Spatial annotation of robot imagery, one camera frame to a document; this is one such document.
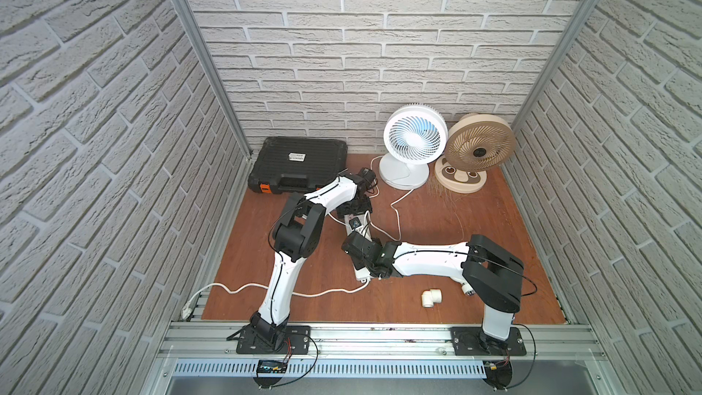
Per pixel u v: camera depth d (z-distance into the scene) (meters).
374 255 0.67
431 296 0.79
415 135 0.88
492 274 0.47
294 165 1.08
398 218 1.03
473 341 0.73
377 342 0.76
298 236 0.57
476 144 0.90
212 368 0.70
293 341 0.74
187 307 0.81
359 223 0.77
